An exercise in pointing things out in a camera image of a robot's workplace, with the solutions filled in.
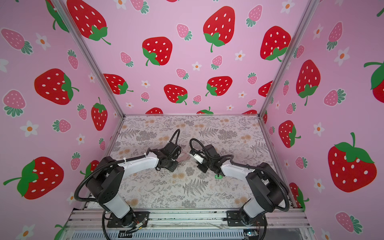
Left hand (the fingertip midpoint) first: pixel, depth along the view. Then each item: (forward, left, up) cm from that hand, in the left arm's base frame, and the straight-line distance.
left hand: (173, 163), depth 92 cm
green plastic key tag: (-8, -28, -2) cm, 30 cm away
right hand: (+1, -15, +3) cm, 15 cm away
